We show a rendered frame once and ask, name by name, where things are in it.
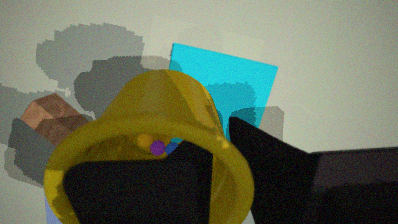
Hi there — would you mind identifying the yellow translucent cup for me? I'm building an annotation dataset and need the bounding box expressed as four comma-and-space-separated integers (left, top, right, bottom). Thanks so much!
43, 69, 254, 224

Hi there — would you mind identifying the purple marble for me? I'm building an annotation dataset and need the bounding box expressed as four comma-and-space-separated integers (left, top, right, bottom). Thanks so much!
150, 140, 165, 156

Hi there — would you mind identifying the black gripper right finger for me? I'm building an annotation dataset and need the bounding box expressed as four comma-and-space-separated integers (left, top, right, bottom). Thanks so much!
229, 117, 398, 224

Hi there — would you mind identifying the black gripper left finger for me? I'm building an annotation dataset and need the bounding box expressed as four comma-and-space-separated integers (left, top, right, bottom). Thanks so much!
62, 140, 213, 224

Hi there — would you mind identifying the blue marble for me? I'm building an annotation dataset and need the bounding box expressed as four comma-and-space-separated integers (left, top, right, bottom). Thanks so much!
165, 142, 179, 155

